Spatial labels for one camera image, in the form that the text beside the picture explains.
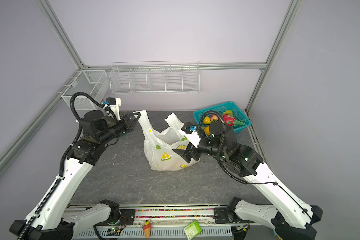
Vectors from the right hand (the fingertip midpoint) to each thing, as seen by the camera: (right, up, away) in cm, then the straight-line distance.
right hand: (179, 139), depth 58 cm
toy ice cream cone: (-16, -42, +10) cm, 46 cm away
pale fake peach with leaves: (+23, +12, +50) cm, 56 cm away
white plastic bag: (-12, -6, +19) cm, 23 cm away
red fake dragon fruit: (+34, +10, +46) cm, 59 cm away
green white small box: (+6, -43, +10) cm, 45 cm away
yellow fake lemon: (+18, +9, +51) cm, 55 cm away
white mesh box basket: (-61, +34, +42) cm, 82 cm away
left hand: (-17, +10, +6) cm, 21 cm away
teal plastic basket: (+40, +18, +53) cm, 69 cm away
